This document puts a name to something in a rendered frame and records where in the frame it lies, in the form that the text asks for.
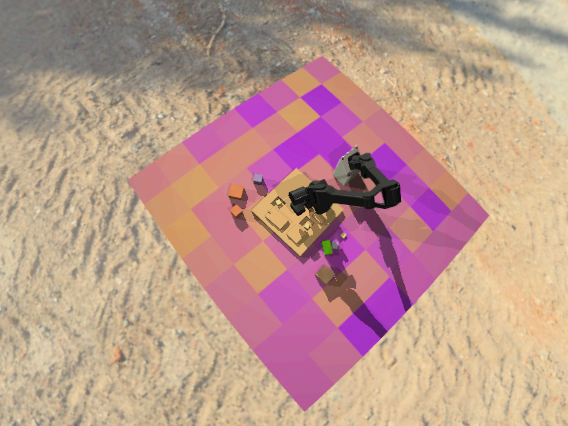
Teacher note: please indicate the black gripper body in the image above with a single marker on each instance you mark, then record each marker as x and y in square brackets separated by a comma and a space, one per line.
[299, 209]

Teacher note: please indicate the brown rectangular block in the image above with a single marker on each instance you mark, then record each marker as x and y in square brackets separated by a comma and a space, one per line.
[325, 274]

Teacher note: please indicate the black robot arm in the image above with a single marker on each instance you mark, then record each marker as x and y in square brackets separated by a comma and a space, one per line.
[326, 195]

